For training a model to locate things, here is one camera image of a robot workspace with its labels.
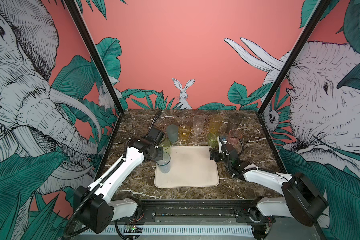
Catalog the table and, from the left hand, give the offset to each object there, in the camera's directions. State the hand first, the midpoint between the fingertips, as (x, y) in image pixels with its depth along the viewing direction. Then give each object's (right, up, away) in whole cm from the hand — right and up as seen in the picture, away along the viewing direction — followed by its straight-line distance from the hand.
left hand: (157, 153), depth 79 cm
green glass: (+34, +5, +23) cm, 41 cm away
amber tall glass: (+37, +17, +26) cm, 48 cm away
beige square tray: (+18, -11, +12) cm, 25 cm away
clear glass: (+24, +17, +21) cm, 36 cm away
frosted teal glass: (+6, +10, +23) cm, 26 cm away
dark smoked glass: (+53, +17, +37) cm, 67 cm away
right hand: (+32, +3, +9) cm, 34 cm away
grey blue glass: (+4, -6, -2) cm, 7 cm away
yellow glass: (+15, +10, +25) cm, 31 cm away
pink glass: (+50, +7, +25) cm, 56 cm away
